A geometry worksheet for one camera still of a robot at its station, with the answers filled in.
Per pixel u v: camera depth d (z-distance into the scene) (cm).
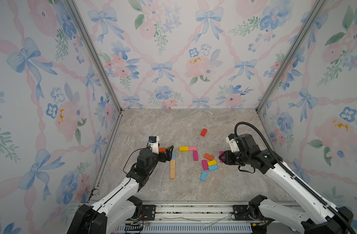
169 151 74
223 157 73
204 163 93
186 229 70
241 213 75
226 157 65
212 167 90
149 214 73
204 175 86
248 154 57
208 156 95
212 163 91
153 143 70
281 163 48
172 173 86
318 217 40
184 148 97
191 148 98
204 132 107
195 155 95
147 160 62
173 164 90
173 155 93
